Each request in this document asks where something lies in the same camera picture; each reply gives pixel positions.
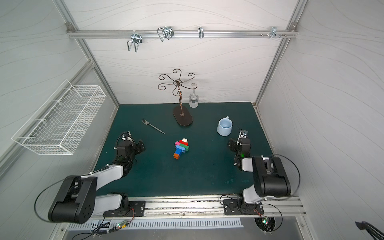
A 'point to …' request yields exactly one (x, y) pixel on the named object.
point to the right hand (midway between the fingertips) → (239, 139)
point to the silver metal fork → (146, 122)
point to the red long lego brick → (183, 142)
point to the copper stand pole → (177, 84)
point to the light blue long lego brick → (183, 149)
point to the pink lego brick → (177, 143)
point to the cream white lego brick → (184, 140)
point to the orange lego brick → (176, 156)
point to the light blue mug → (224, 126)
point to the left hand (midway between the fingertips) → (134, 141)
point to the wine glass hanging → (193, 100)
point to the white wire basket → (57, 127)
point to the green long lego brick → (186, 147)
